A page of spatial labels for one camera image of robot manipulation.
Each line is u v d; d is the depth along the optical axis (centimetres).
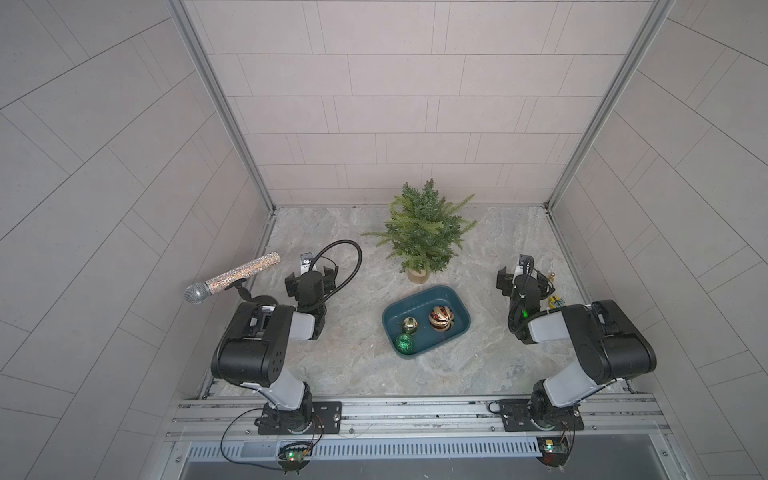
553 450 68
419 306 89
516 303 72
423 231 70
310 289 69
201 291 66
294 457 64
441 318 81
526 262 77
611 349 45
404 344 79
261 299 91
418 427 71
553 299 91
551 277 96
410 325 82
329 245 76
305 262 77
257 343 46
